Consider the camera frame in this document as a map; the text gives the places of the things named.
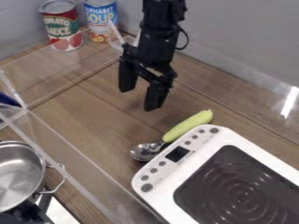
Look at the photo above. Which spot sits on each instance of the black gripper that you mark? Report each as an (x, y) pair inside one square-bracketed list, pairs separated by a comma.
[(158, 74)]

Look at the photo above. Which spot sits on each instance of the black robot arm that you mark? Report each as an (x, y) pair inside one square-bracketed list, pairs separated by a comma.
[(162, 34)]

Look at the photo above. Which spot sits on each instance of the white and black stove top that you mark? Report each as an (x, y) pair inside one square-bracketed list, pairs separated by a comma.
[(214, 178)]

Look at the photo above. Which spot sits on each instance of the alphabet soup can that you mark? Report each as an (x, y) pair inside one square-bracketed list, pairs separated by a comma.
[(101, 12)]

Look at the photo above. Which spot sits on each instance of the tomato sauce can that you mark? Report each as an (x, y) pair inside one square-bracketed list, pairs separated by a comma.
[(61, 18)]

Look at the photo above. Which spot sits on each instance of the clear acrylic divider strip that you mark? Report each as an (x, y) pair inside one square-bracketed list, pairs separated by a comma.
[(70, 162)]

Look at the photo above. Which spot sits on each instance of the blue object at left edge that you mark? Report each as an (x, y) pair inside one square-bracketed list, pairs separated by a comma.
[(9, 101)]

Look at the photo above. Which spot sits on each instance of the stainless steel pot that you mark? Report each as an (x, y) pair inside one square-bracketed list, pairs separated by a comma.
[(23, 168)]

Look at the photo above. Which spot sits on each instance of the clear acrylic corner bracket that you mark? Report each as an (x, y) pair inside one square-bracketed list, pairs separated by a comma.
[(122, 44)]

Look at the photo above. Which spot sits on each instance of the green handled metal spoon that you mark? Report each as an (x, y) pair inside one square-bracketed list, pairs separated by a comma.
[(146, 151)]

